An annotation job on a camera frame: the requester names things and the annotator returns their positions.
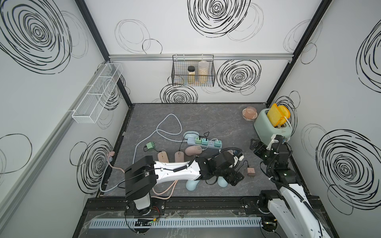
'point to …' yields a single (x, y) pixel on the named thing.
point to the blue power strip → (205, 142)
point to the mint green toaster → (265, 129)
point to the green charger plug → (151, 145)
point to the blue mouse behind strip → (190, 134)
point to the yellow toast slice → (276, 114)
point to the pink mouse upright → (179, 156)
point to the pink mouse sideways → (193, 150)
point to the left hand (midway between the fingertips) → (238, 173)
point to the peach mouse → (162, 156)
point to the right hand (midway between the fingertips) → (257, 143)
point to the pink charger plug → (251, 172)
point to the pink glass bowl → (249, 113)
